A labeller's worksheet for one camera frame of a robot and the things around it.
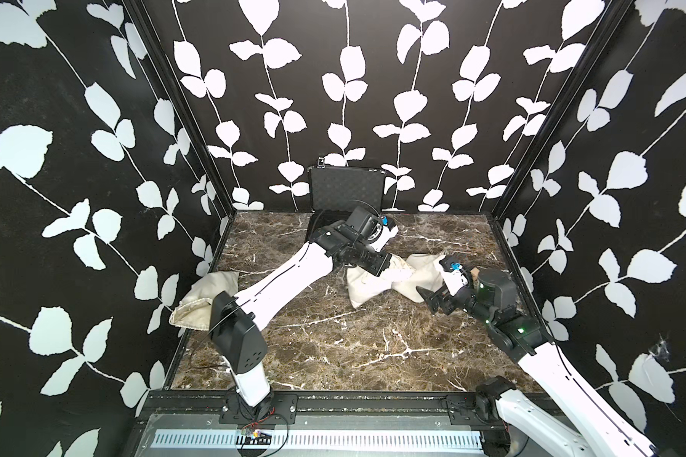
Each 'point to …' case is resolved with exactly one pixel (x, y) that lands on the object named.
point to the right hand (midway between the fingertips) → (429, 272)
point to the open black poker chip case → (333, 190)
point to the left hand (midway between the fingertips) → (391, 259)
